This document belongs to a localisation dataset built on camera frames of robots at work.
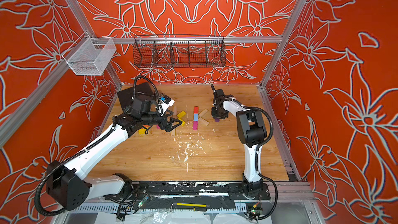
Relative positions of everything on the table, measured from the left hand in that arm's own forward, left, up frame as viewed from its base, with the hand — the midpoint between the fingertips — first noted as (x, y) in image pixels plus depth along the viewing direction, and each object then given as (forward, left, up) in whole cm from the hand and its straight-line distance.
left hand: (176, 116), depth 75 cm
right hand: (+17, -22, -21) cm, 34 cm away
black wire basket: (+44, +4, +9) cm, 45 cm away
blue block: (+14, -8, -21) cm, 27 cm away
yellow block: (+16, +2, -22) cm, 28 cm away
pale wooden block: (+18, -13, -21) cm, 30 cm away
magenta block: (+9, -8, -23) cm, 26 cm away
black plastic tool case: (+29, +30, -15) cm, 44 cm away
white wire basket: (+34, +58, +10) cm, 68 cm away
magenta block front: (-9, +7, +4) cm, 12 cm away
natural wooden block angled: (+2, +5, -21) cm, 22 cm away
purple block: (+14, -22, -22) cm, 34 cm away
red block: (+20, -8, -21) cm, 30 cm away
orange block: (-10, +11, +5) cm, 16 cm away
